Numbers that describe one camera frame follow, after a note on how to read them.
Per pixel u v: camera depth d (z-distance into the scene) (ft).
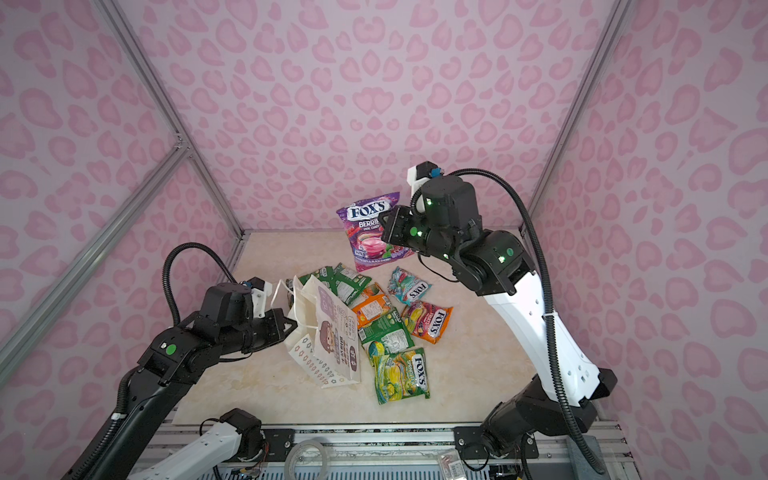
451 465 2.24
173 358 1.41
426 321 3.00
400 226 1.58
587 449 1.07
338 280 3.32
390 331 2.95
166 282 1.58
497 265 1.21
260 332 1.92
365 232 1.92
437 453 2.37
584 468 2.22
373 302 3.17
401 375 2.65
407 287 3.23
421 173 1.62
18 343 1.65
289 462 2.23
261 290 2.07
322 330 2.15
